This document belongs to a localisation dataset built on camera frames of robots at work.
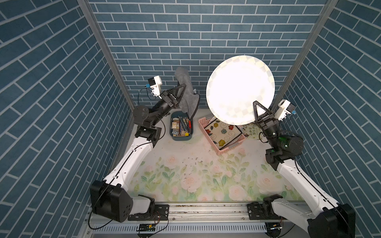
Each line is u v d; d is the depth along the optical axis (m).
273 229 0.70
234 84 0.51
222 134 0.99
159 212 0.74
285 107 0.53
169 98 0.53
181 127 1.06
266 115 0.54
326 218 0.38
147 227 0.72
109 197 0.38
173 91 0.57
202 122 1.08
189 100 0.55
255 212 0.73
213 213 0.75
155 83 0.55
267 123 0.52
